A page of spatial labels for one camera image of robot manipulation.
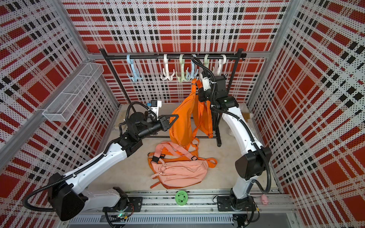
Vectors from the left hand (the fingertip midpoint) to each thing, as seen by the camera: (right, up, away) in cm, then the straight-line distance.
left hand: (180, 117), depth 68 cm
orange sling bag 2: (+12, +3, +15) cm, 19 cm away
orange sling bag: (+2, -1, 0) cm, 2 cm away
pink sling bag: (-5, -28, +13) cm, 31 cm away
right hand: (+11, +16, +10) cm, 22 cm away
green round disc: (0, -42, +5) cm, 42 cm away
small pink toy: (+44, -44, +6) cm, 62 cm away
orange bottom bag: (-10, -25, +24) cm, 36 cm away
